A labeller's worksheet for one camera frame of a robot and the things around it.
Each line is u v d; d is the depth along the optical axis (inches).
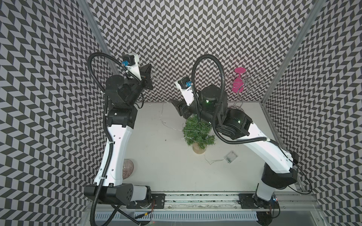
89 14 29.2
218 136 16.0
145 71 20.9
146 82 20.5
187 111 18.9
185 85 16.4
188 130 28.0
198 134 27.9
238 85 38.1
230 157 34.7
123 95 16.8
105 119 17.8
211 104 14.4
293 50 32.6
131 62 17.8
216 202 29.1
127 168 32.4
